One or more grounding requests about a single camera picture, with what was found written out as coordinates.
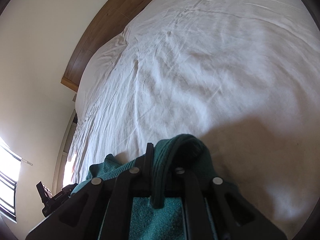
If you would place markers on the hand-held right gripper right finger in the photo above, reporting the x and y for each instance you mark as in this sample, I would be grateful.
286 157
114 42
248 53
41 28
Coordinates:
192 190

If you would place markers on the wall switch panel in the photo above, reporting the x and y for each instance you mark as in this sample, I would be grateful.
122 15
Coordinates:
74 97

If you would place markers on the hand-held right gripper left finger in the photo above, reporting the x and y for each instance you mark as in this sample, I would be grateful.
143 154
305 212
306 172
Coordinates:
120 192

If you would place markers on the bed with white sheet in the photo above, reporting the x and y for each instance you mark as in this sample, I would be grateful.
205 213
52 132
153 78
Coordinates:
200 80

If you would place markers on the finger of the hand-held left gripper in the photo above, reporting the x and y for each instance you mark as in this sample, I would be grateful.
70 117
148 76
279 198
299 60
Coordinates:
43 190

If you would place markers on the white pillow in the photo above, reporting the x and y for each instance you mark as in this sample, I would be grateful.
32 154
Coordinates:
105 60
160 7

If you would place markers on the wooden headboard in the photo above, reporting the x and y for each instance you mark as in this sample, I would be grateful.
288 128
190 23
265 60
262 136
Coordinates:
100 32

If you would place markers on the green knitted sweater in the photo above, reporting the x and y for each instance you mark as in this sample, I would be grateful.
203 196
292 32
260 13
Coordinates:
160 220

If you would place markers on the window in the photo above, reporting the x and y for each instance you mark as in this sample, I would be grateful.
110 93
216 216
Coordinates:
7 180

